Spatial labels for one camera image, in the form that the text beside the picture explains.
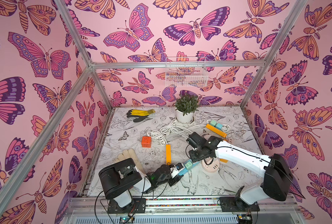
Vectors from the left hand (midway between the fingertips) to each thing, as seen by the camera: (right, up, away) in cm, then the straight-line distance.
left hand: (181, 171), depth 85 cm
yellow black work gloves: (-30, +36, +27) cm, 54 cm away
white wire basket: (+4, +65, +10) cm, 66 cm away
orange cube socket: (-23, +17, +9) cm, 30 cm away
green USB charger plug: (+4, +6, -6) cm, 9 cm away
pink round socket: (+19, +3, -1) cm, 19 cm away
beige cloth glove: (-34, +9, +7) cm, 36 cm away
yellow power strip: (-8, +9, +9) cm, 15 cm away
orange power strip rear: (+26, +24, +15) cm, 38 cm away
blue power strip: (+8, +5, -2) cm, 10 cm away
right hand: (+6, +10, -4) cm, 12 cm away
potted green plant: (+4, +42, +9) cm, 43 cm away
